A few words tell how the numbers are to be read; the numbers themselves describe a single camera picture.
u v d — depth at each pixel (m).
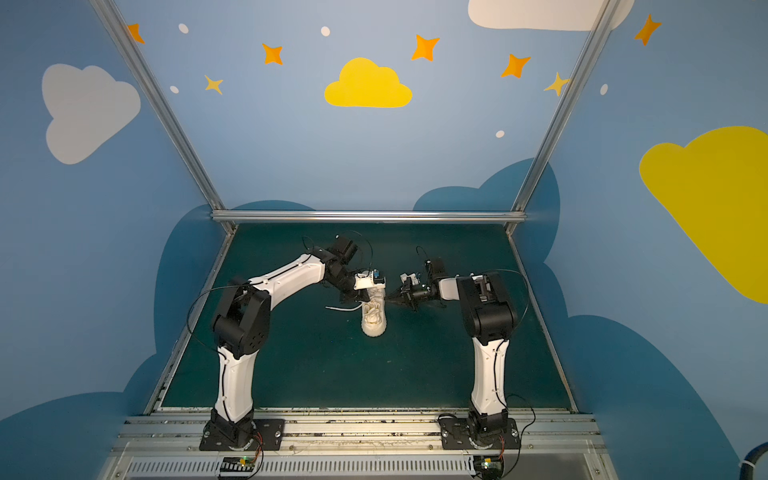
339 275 0.77
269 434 0.75
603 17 0.70
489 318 0.57
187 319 1.01
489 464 0.73
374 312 0.87
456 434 0.74
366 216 0.89
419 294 0.91
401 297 0.91
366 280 0.83
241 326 0.53
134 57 0.75
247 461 0.72
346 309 0.97
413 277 0.98
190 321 1.00
